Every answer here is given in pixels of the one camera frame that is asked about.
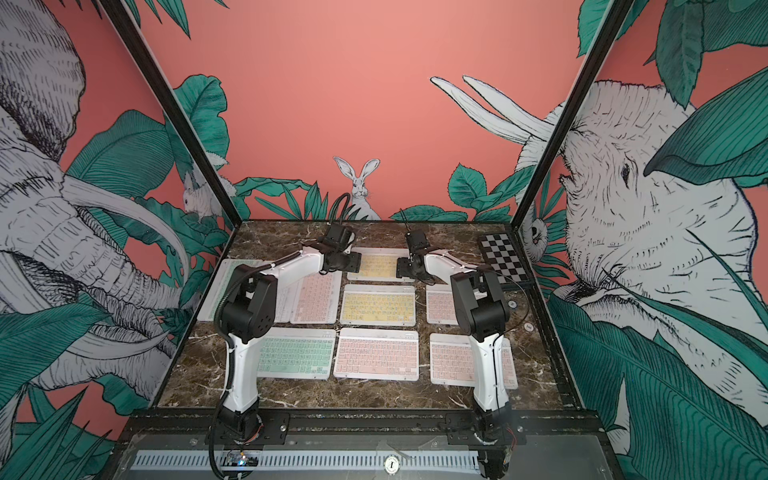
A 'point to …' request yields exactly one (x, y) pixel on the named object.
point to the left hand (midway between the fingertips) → (356, 256)
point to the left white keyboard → (286, 275)
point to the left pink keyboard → (315, 299)
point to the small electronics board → (240, 460)
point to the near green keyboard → (296, 353)
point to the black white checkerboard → (502, 258)
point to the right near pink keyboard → (452, 360)
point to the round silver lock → (391, 464)
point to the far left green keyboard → (220, 282)
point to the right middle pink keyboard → (440, 305)
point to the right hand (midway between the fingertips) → (405, 266)
